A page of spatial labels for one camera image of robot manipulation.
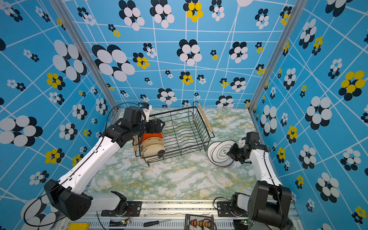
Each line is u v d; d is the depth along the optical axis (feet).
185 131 3.41
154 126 2.14
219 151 2.97
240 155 2.31
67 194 1.25
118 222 2.36
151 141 2.85
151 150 2.72
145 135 2.11
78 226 2.28
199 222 2.25
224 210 2.37
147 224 2.28
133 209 2.40
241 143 2.58
